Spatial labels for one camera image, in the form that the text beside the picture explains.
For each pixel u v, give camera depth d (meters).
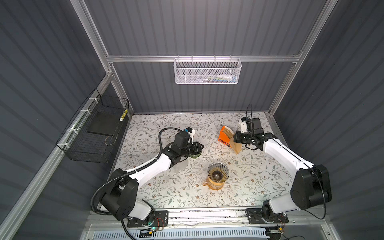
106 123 0.75
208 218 0.75
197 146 0.74
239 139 0.79
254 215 0.74
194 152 0.74
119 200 0.42
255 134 0.67
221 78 0.92
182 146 0.67
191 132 0.78
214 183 0.75
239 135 0.79
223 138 0.96
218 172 0.79
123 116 0.81
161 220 0.72
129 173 0.46
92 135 0.72
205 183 0.83
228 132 0.97
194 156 0.95
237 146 0.88
